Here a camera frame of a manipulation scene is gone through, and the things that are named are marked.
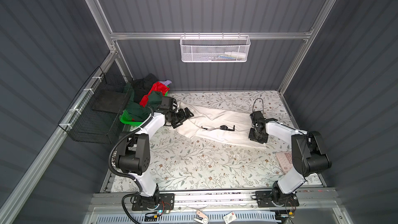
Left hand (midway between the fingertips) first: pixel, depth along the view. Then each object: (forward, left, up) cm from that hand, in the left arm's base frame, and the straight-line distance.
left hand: (189, 118), depth 92 cm
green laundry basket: (+6, +41, -6) cm, 42 cm away
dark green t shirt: (+13, +36, -7) cm, 39 cm away
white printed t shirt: (+1, -25, -11) cm, 27 cm away
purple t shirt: (+33, +17, +1) cm, 37 cm away
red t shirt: (+28, +22, +1) cm, 36 cm away
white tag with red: (-49, -17, -10) cm, 53 cm away
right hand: (-11, -41, -10) cm, 44 cm away
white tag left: (-48, -5, -9) cm, 49 cm away
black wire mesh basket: (-7, +45, +15) cm, 48 cm away
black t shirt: (+28, +33, +1) cm, 43 cm away
